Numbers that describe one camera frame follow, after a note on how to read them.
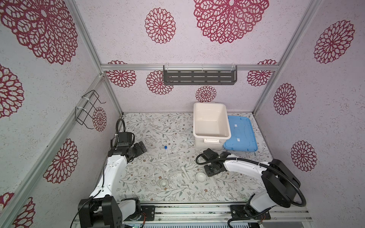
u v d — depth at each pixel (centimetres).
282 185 44
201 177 86
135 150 74
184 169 88
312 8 69
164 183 83
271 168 45
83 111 75
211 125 114
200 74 92
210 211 76
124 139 64
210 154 70
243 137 106
